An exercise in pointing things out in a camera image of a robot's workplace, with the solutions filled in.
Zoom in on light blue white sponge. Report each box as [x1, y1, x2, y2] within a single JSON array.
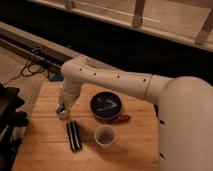
[[56, 106, 68, 119]]

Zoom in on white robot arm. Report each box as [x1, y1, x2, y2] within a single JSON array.
[[59, 56, 213, 171]]

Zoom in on translucent ceramic cup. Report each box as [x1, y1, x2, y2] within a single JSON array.
[[94, 125, 115, 148]]

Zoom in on black white striped block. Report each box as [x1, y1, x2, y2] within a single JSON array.
[[66, 121, 82, 152]]

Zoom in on blue object on floor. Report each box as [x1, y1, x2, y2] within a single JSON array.
[[49, 74, 64, 82]]

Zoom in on black frying pan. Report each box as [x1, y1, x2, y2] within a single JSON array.
[[90, 92, 122, 120]]

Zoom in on wooden table board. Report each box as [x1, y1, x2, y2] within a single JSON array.
[[12, 82, 158, 171]]

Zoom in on black equipment at left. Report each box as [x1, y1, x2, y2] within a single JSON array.
[[0, 83, 29, 171]]

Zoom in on black cables on floor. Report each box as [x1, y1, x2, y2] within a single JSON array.
[[2, 46, 54, 86]]

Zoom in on red brown pan handle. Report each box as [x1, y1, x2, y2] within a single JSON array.
[[109, 115, 130, 123]]

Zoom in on metal floor rail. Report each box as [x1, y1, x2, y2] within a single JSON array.
[[0, 21, 118, 83]]

